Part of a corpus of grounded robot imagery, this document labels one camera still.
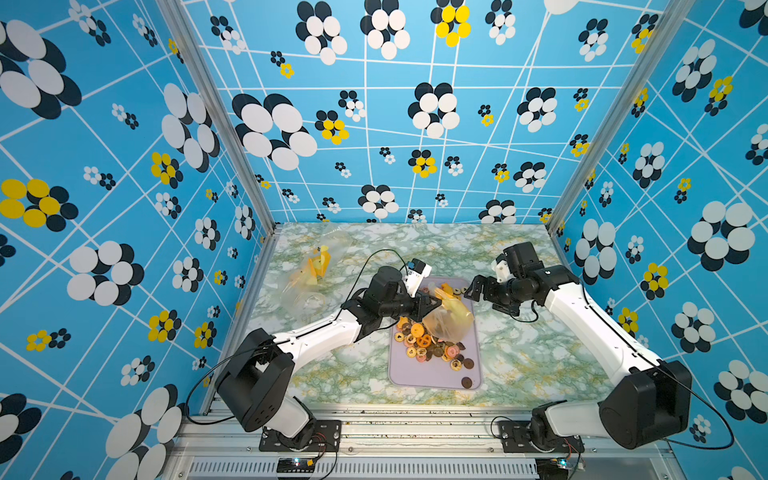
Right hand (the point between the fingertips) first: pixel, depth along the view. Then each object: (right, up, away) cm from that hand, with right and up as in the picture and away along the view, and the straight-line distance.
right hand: (482, 297), depth 82 cm
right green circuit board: (+13, -38, -12) cm, 42 cm away
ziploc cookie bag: (-54, -2, +15) cm, 56 cm away
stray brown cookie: (-4, -24, 0) cm, 24 cm away
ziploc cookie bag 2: (-9, -5, -3) cm, 11 cm away
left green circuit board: (-49, -40, -10) cm, 64 cm away
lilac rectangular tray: (-21, -22, +3) cm, 30 cm away
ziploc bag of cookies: (-48, +11, +20) cm, 53 cm away
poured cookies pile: (-16, -16, +6) cm, 23 cm away
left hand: (-11, 0, -5) cm, 12 cm away
